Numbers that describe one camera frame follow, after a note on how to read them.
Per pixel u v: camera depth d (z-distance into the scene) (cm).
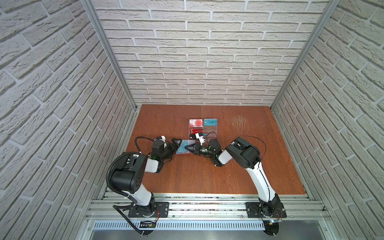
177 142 85
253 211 74
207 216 73
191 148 90
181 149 90
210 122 98
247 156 60
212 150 81
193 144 89
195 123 98
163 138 88
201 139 92
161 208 73
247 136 103
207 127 102
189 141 96
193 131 98
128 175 46
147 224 72
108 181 44
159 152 71
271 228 71
